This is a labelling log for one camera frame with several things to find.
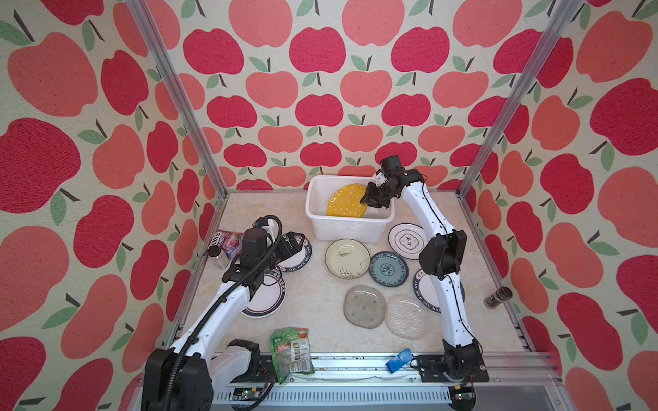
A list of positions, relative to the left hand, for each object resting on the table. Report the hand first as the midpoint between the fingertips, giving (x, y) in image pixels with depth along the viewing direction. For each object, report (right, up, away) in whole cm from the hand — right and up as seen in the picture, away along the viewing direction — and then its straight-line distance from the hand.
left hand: (299, 244), depth 81 cm
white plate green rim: (-12, -20, +8) cm, 24 cm away
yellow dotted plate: (+16, +15, +23) cm, 32 cm away
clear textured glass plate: (+36, -25, +4) cm, 44 cm away
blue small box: (+30, -33, -7) cm, 46 cm away
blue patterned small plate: (+32, -11, +15) cm, 37 cm away
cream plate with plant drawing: (+17, -8, +16) cm, 24 cm away
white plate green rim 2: (+43, -18, +6) cm, 47 cm away
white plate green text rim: (-2, -8, +17) cm, 19 cm away
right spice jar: (+64, -16, -1) cm, 66 cm away
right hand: (+23, +14, +16) cm, 31 cm away
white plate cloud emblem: (+42, -1, +24) cm, 48 cm away
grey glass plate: (+22, -22, +6) cm, 32 cm away
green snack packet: (-2, -33, -4) cm, 33 cm away
